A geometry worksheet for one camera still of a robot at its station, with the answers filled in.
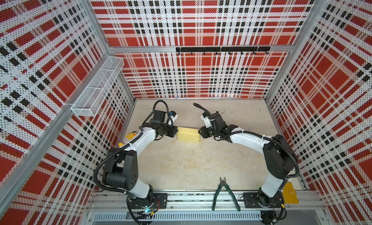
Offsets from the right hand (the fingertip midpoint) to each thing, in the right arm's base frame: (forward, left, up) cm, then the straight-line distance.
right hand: (201, 131), depth 90 cm
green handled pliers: (-28, -11, -10) cm, 31 cm away
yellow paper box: (0, +9, -4) cm, 10 cm away
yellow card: (-33, -45, -9) cm, 57 cm away
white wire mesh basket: (+17, +73, +11) cm, 75 cm away
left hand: (+1, +15, 0) cm, 15 cm away
